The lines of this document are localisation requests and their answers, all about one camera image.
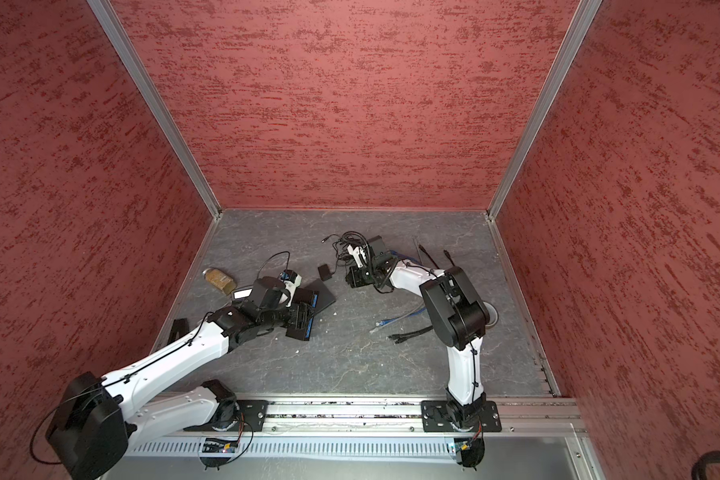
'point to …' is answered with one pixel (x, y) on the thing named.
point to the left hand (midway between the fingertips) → (305, 315)
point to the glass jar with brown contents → (220, 280)
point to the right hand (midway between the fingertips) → (347, 282)
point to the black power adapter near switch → (325, 272)
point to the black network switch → (309, 300)
